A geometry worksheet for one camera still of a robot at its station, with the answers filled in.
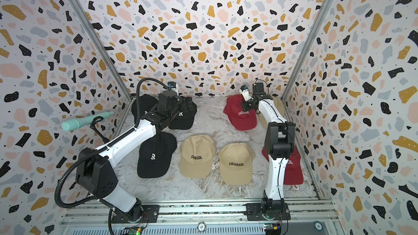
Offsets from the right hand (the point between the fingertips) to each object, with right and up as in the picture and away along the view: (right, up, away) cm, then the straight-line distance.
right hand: (247, 103), depth 101 cm
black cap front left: (-51, -28, -16) cm, 60 cm away
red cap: (-3, -10, +4) cm, 12 cm away
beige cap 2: (-9, -32, -18) cm, 38 cm away
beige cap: (-29, -27, -15) cm, 43 cm away
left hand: (-34, +2, -18) cm, 38 cm away
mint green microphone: (-74, -10, -38) cm, 84 cm away
